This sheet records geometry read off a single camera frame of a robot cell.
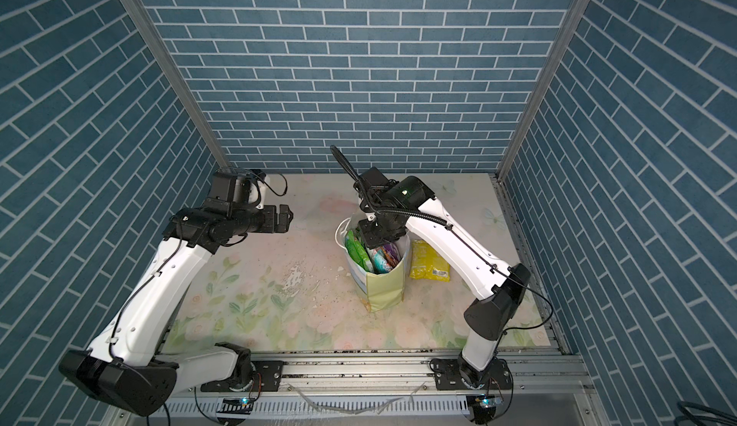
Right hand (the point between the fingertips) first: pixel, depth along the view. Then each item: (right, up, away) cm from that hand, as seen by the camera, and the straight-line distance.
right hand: (372, 241), depth 73 cm
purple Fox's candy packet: (+5, -4, +4) cm, 8 cm away
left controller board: (-35, -42, 0) cm, 55 cm away
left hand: (-23, +7, +1) cm, 24 cm away
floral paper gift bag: (+1, -14, +3) cm, 14 cm away
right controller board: (+28, -42, -1) cm, 51 cm away
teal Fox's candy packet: (+2, -5, 0) cm, 5 cm away
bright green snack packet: (-4, -3, +3) cm, 6 cm away
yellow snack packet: (+17, -10, +19) cm, 27 cm away
